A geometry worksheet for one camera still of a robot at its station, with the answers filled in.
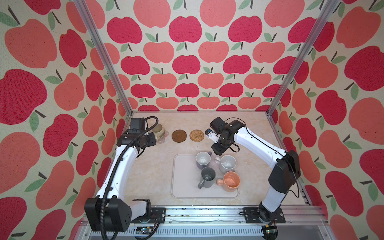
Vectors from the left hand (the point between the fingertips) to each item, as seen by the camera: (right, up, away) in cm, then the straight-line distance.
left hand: (153, 139), depth 81 cm
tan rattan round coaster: (+24, 0, +26) cm, 36 cm away
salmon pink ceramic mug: (+43, -25, +3) cm, 50 cm away
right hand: (+38, -5, +3) cm, 39 cm away
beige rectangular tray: (+17, -24, +10) cm, 31 cm away
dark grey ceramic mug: (+31, -20, +3) cm, 37 cm away
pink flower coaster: (0, -2, +23) cm, 24 cm away
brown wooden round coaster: (+12, 0, +26) cm, 29 cm away
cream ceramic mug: (-1, +4, +18) cm, 18 cm away
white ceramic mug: (+43, -16, +11) cm, 47 cm away
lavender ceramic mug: (+28, -14, +13) cm, 34 cm away
